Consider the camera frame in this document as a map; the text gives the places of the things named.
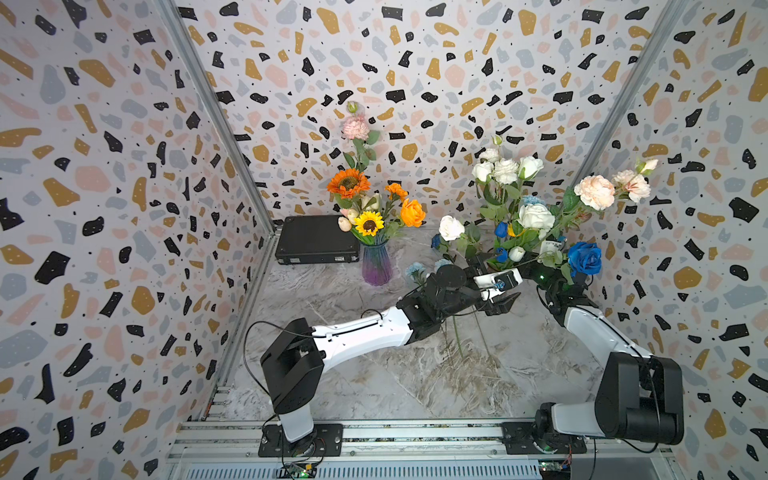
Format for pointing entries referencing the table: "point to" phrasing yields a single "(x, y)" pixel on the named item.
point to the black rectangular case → (316, 239)
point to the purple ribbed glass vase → (377, 263)
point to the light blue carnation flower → (442, 262)
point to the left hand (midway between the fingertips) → (511, 268)
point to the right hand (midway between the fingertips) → (515, 251)
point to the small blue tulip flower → (457, 337)
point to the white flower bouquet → (507, 221)
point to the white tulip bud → (516, 253)
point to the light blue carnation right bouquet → (531, 199)
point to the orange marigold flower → (397, 189)
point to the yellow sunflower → (369, 223)
